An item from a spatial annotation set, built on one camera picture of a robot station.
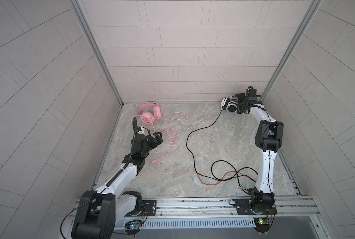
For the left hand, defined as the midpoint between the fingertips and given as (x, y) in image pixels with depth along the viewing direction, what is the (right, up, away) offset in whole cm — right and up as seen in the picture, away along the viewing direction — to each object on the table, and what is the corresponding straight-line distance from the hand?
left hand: (160, 133), depth 85 cm
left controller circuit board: (-8, -38, -21) cm, 44 cm away
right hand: (+50, +23, +22) cm, 60 cm away
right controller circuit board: (+50, -40, -17) cm, 66 cm away
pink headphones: (-11, +13, +16) cm, 24 cm away
